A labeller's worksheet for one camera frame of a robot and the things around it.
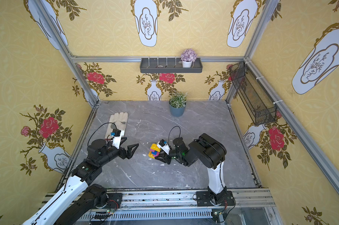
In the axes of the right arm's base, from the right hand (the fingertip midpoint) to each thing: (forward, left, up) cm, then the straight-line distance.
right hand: (158, 157), depth 90 cm
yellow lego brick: (+2, +1, +10) cm, 11 cm away
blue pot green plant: (+35, -11, +14) cm, 39 cm away
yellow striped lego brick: (0, +4, +3) cm, 5 cm away
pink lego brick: (+1, +2, +8) cm, 8 cm away
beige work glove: (+26, +34, +2) cm, 43 cm away
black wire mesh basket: (+23, -62, +22) cm, 70 cm away
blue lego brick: (0, +2, +5) cm, 6 cm away
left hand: (+1, +12, +19) cm, 22 cm away
